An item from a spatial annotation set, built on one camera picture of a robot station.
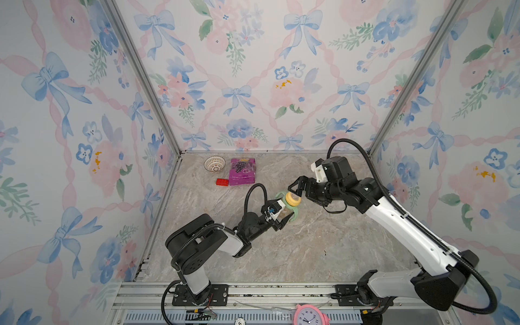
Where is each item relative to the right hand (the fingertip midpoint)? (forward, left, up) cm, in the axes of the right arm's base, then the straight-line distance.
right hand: (298, 190), depth 72 cm
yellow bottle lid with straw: (-2, +1, -3) cm, 4 cm away
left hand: (+1, +2, -11) cm, 11 cm away
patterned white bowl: (+35, +41, -24) cm, 59 cm away
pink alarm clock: (-34, -4, -25) cm, 42 cm away
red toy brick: (+21, +33, -23) cm, 46 cm away
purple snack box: (+25, +24, -19) cm, 39 cm away
